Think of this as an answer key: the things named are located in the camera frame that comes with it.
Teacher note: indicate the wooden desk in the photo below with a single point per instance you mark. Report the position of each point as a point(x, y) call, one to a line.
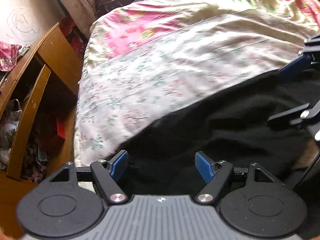
point(41, 88)

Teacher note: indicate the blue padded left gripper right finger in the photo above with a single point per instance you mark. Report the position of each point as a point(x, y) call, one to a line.
point(208, 168)

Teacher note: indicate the black pants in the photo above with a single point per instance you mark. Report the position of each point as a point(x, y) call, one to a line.
point(230, 125)

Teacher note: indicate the floral white bed sheet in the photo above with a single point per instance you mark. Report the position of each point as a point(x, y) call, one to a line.
point(119, 97)

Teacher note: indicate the pink cloth on desk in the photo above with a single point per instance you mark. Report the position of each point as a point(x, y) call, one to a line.
point(8, 56)

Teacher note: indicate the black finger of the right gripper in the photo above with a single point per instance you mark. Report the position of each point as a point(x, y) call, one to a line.
point(281, 121)

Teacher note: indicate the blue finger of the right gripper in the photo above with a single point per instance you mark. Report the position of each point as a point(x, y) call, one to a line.
point(291, 70)

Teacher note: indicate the left beige curtain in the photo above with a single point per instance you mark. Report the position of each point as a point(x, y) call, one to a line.
point(82, 12)

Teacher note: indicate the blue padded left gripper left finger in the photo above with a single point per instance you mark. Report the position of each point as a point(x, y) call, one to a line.
point(110, 171)

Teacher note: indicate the pink floral quilt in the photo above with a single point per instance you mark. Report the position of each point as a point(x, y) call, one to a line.
point(128, 27)

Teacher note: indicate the red box on floor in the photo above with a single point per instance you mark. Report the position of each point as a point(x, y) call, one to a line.
point(60, 129)

